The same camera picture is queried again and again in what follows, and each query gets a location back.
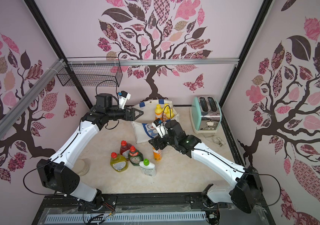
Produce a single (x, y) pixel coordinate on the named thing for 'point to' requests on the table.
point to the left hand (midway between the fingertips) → (137, 114)
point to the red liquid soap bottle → (125, 148)
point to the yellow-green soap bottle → (118, 162)
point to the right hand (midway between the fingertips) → (154, 135)
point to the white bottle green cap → (147, 168)
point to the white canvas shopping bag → (143, 130)
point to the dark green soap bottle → (135, 156)
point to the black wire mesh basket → (104, 71)
